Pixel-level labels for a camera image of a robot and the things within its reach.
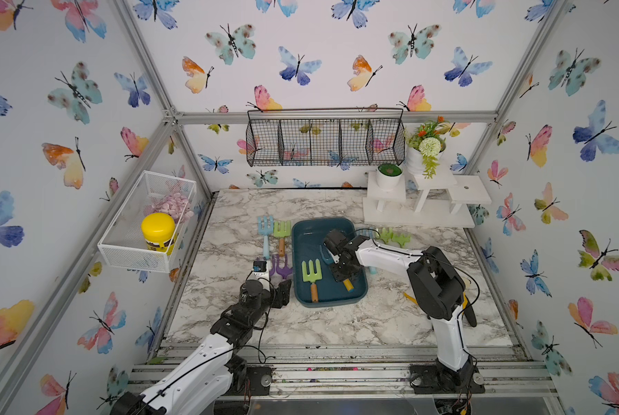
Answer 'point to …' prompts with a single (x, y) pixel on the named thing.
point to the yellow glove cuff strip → (414, 300)
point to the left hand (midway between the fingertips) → (283, 278)
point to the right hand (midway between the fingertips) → (341, 271)
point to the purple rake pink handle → (284, 271)
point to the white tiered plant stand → (419, 201)
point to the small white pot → (388, 175)
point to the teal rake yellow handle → (347, 283)
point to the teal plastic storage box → (307, 236)
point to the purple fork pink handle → (277, 265)
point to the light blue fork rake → (266, 229)
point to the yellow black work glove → (468, 311)
